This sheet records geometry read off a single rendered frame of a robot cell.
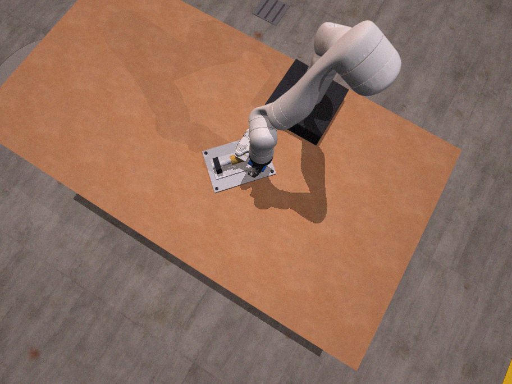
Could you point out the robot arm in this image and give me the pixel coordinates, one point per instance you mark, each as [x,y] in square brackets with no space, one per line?
[361,55]

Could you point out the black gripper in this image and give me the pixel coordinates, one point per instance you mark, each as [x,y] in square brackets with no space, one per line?
[257,168]

